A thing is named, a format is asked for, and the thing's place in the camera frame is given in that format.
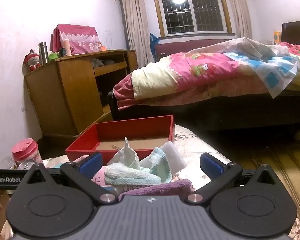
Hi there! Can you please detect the pink-lid plastic jar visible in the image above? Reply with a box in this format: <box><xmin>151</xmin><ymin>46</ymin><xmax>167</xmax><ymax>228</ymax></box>
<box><xmin>11</xmin><ymin>138</ymin><xmax>43</xmax><ymax>167</ymax></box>

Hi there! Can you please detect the steel thermos flask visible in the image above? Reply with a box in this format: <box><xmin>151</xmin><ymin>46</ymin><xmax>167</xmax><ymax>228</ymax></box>
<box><xmin>38</xmin><ymin>42</ymin><xmax>49</xmax><ymax>64</ymax></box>

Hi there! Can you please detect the purple towel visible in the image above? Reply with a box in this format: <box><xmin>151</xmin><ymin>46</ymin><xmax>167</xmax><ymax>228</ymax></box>
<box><xmin>119</xmin><ymin>179</ymin><xmax>193</xmax><ymax>197</ymax></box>

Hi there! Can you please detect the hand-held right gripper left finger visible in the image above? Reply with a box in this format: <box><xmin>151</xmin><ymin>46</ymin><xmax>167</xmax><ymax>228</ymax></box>
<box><xmin>19</xmin><ymin>152</ymin><xmax>118</xmax><ymax>205</ymax></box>

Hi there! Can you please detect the pink cloth-covered appliance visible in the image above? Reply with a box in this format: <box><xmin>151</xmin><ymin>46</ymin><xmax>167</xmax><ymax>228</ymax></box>
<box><xmin>51</xmin><ymin>24</ymin><xmax>103</xmax><ymax>55</ymax></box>

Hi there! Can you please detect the grey cloth bundle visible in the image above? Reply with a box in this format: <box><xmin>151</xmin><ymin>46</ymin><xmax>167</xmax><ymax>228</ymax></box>
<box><xmin>91</xmin><ymin>58</ymin><xmax>115</xmax><ymax>67</ymax></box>

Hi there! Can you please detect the white sponge block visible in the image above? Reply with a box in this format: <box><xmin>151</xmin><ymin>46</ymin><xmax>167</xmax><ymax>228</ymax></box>
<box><xmin>140</xmin><ymin>141</ymin><xmax>188</xmax><ymax>175</ymax></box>

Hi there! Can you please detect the dark wooden headboard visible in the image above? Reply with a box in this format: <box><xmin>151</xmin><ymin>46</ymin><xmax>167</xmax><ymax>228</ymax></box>
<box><xmin>281</xmin><ymin>20</ymin><xmax>300</xmax><ymax>48</ymax></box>

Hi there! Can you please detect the beige curtain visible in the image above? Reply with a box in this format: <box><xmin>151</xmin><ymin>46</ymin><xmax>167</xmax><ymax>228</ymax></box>
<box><xmin>120</xmin><ymin>0</ymin><xmax>155</xmax><ymax>69</ymax></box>
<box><xmin>226</xmin><ymin>0</ymin><xmax>253</xmax><ymax>39</ymax></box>

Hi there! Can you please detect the bed with floral quilt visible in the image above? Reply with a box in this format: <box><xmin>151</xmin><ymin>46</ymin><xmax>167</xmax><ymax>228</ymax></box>
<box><xmin>112</xmin><ymin>37</ymin><xmax>300</xmax><ymax>110</ymax></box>

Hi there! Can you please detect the wooden desk cabinet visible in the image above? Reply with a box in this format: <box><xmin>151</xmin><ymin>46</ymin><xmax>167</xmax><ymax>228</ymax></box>
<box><xmin>24</xmin><ymin>49</ymin><xmax>138</xmax><ymax>137</ymax></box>

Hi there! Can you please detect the blue patterned white sheet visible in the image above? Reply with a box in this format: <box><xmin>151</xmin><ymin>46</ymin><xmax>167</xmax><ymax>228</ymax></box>
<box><xmin>189</xmin><ymin>37</ymin><xmax>300</xmax><ymax>99</ymax></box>

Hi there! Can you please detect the maroon sofa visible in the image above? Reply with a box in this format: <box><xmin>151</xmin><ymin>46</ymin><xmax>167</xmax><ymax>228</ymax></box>
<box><xmin>154</xmin><ymin>39</ymin><xmax>235</xmax><ymax>62</ymax></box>

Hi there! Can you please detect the clear glass jar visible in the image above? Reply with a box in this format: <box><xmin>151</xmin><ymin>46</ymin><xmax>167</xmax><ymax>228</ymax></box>
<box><xmin>0</xmin><ymin>156</ymin><xmax>15</xmax><ymax>170</ymax></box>

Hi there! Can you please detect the pink bottle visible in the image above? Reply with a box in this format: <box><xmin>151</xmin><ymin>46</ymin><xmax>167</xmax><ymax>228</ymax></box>
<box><xmin>62</xmin><ymin>39</ymin><xmax>72</xmax><ymax>56</ymax></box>

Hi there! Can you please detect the barred window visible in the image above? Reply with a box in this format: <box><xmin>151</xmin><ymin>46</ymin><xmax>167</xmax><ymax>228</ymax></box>
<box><xmin>151</xmin><ymin>0</ymin><xmax>233</xmax><ymax>37</ymax></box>

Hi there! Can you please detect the light blue towel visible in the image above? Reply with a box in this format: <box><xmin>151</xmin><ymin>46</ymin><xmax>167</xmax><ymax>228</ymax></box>
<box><xmin>104</xmin><ymin>147</ymin><xmax>173</xmax><ymax>186</ymax></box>

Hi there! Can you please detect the red cardboard box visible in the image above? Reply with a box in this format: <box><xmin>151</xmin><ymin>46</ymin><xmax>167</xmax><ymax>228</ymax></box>
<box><xmin>65</xmin><ymin>114</ymin><xmax>175</xmax><ymax>167</ymax></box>

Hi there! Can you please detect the red santa plush doll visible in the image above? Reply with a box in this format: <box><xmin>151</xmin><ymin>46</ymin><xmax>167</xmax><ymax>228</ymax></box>
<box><xmin>24</xmin><ymin>49</ymin><xmax>42</xmax><ymax>72</ymax></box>

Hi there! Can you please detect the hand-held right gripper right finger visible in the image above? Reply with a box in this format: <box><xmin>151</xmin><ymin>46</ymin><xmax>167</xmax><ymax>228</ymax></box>
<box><xmin>185</xmin><ymin>152</ymin><xmax>282</xmax><ymax>205</ymax></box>

